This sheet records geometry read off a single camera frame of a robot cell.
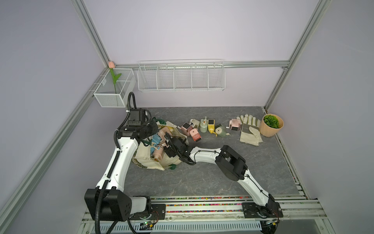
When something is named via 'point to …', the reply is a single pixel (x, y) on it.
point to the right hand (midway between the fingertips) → (170, 143)
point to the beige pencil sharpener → (194, 123)
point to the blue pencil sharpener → (156, 141)
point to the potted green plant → (270, 125)
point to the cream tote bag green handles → (158, 160)
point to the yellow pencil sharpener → (211, 126)
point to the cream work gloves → (250, 133)
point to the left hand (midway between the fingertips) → (156, 128)
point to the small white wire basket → (104, 91)
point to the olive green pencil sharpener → (221, 130)
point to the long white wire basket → (181, 75)
